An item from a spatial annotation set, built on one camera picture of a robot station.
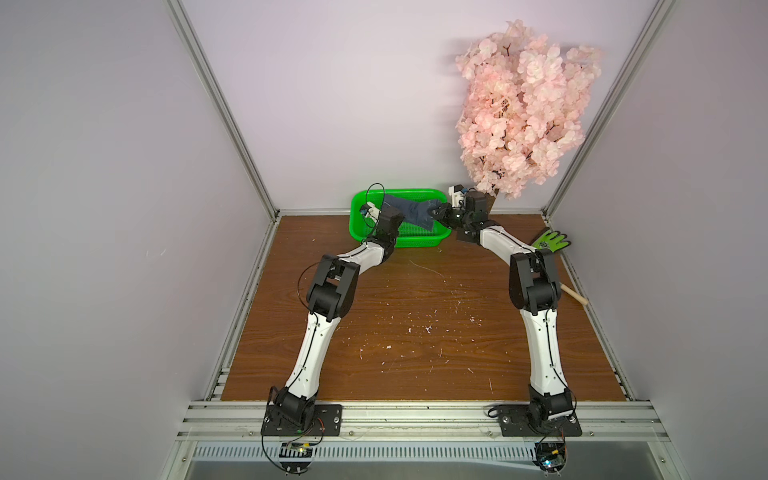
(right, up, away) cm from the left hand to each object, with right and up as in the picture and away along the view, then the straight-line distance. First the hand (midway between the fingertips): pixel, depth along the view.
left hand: (405, 203), depth 104 cm
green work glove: (+56, -13, +5) cm, 58 cm away
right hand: (+9, -1, -3) cm, 9 cm away
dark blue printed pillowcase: (+4, -3, -1) cm, 5 cm away
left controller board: (-28, -67, -33) cm, 79 cm away
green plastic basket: (+2, -12, -1) cm, 12 cm away
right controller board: (+34, -65, -35) cm, 81 cm away
